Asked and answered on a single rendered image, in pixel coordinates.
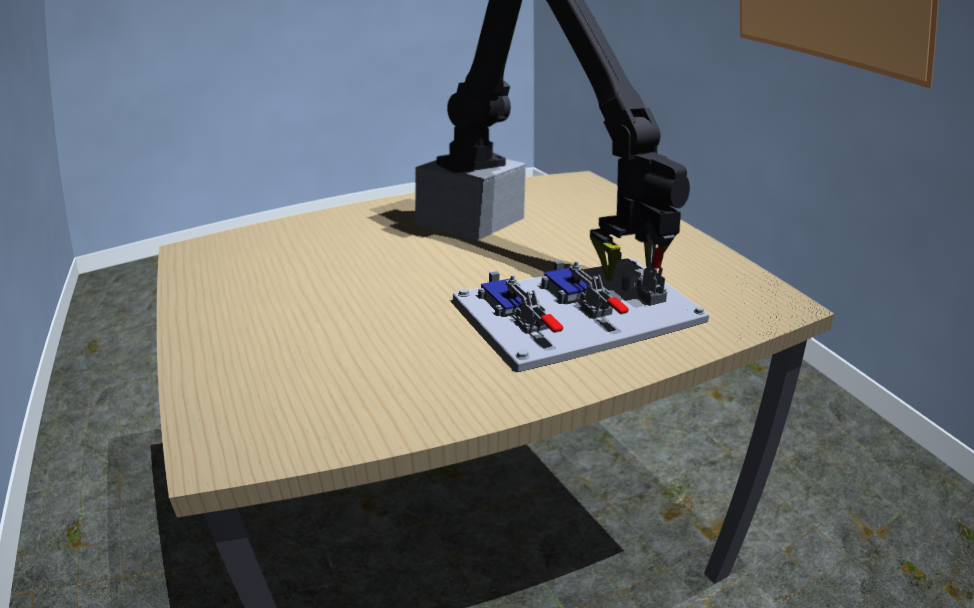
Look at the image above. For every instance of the blue rectangular block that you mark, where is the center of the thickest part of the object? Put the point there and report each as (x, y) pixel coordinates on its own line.
(497, 292)
(561, 280)

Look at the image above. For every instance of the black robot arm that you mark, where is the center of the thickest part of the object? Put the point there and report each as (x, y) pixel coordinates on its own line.
(652, 174)

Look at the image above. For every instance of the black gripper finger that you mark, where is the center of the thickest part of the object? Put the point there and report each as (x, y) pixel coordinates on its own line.
(646, 251)
(612, 250)

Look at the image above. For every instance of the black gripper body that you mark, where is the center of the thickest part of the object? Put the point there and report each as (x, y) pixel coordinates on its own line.
(609, 226)

